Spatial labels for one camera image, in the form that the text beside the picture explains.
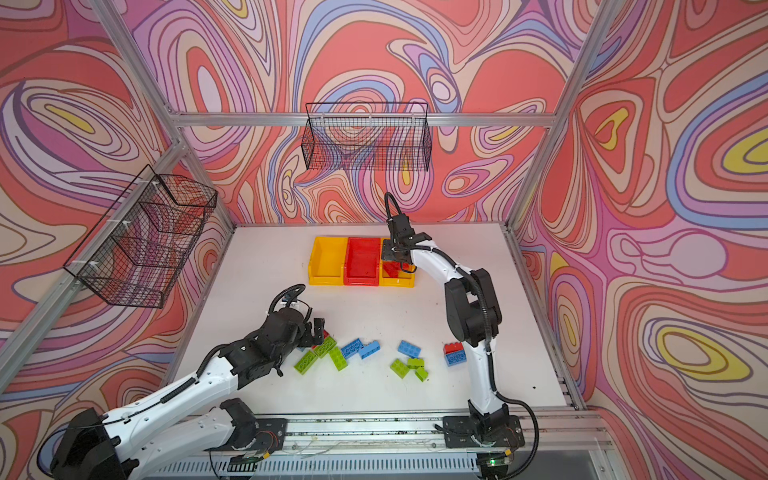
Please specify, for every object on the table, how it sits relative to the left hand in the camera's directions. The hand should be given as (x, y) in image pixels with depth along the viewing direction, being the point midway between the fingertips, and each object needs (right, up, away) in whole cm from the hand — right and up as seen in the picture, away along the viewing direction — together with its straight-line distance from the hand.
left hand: (315, 319), depth 82 cm
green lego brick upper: (+2, -9, +4) cm, 10 cm away
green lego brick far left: (-3, -12, +1) cm, 13 cm away
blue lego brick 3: (+27, -10, +4) cm, 29 cm away
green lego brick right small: (+28, -13, +1) cm, 31 cm away
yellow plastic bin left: (-2, +16, +26) cm, 30 cm away
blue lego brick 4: (+40, -11, +2) cm, 42 cm away
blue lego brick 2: (+15, -10, +4) cm, 18 cm away
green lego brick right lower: (+30, -15, -1) cm, 33 cm away
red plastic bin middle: (+11, +17, +26) cm, 33 cm away
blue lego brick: (+10, -9, +4) cm, 14 cm away
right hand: (+23, +17, +18) cm, 34 cm away
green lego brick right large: (+24, -14, 0) cm, 27 cm away
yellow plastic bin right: (+27, +10, +20) cm, 35 cm away
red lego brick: (+40, -9, +4) cm, 41 cm away
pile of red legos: (+23, +14, +22) cm, 35 cm away
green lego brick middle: (+6, -12, +2) cm, 14 cm away
